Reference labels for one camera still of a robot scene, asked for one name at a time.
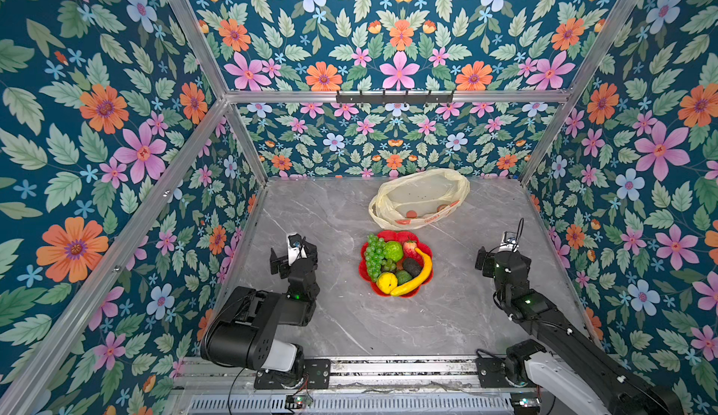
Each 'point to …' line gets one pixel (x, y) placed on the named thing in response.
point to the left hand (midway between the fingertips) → (288, 238)
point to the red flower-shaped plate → (403, 236)
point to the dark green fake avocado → (403, 277)
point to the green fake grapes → (375, 256)
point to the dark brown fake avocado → (412, 267)
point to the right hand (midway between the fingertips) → (498, 250)
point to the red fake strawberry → (409, 247)
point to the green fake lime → (393, 250)
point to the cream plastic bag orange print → (417, 199)
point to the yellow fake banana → (428, 264)
